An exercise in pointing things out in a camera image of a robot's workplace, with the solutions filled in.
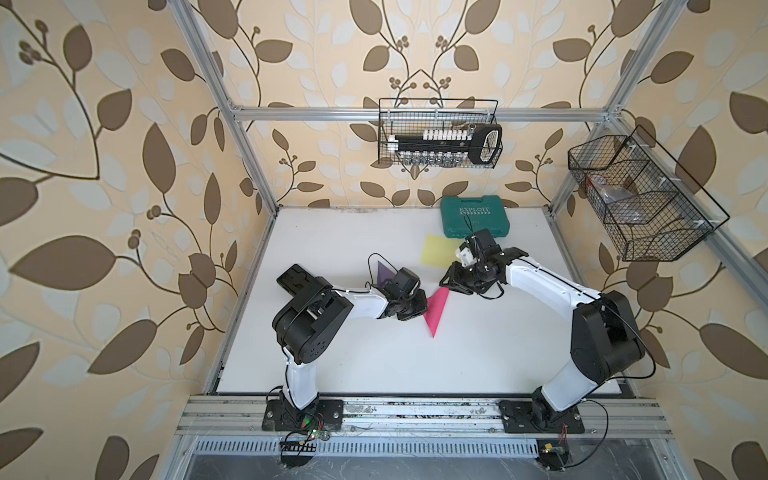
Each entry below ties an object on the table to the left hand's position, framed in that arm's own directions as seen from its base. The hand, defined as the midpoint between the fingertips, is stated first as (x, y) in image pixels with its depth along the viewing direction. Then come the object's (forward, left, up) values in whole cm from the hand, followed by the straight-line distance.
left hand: (427, 303), depth 92 cm
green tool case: (+35, -15, +3) cm, 38 cm away
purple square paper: (+11, +14, -1) cm, 18 cm away
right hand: (+2, -4, +7) cm, 9 cm away
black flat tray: (+8, +43, +1) cm, 44 cm away
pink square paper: (-1, -3, -1) cm, 3 cm away
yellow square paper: (+9, -2, +15) cm, 18 cm away
